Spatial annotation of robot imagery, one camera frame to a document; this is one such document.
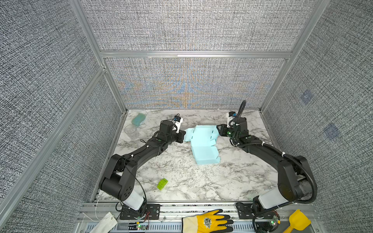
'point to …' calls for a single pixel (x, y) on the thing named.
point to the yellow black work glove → (211, 222)
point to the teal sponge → (139, 119)
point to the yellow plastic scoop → (298, 221)
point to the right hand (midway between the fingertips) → (218, 125)
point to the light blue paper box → (202, 138)
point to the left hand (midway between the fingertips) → (185, 132)
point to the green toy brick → (162, 183)
